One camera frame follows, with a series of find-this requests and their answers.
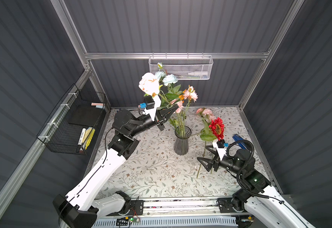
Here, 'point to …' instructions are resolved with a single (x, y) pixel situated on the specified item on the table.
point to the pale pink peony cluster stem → (209, 118)
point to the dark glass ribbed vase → (181, 143)
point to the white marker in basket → (83, 131)
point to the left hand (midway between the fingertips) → (175, 106)
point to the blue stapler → (236, 137)
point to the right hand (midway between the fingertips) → (205, 152)
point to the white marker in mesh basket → (198, 73)
